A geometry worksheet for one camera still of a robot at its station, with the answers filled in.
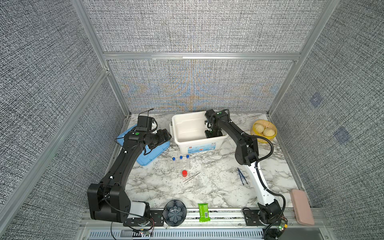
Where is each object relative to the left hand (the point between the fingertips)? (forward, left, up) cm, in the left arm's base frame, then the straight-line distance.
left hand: (166, 138), depth 82 cm
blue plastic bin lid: (-1, +15, -18) cm, 24 cm away
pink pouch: (-36, -67, -16) cm, 78 cm away
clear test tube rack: (-9, -11, -12) cm, 19 cm away
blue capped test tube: (-11, -4, -4) cm, 12 cm away
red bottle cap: (-13, -9, -17) cm, 23 cm away
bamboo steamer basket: (+15, -66, -13) cm, 69 cm away
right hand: (+10, -28, -17) cm, 34 cm away
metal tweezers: (-15, -13, -19) cm, 28 cm away
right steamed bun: (+10, -67, -12) cm, 68 cm away
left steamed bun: (+14, -62, -12) cm, 64 cm away
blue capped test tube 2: (-10, -8, -3) cm, 13 cm away
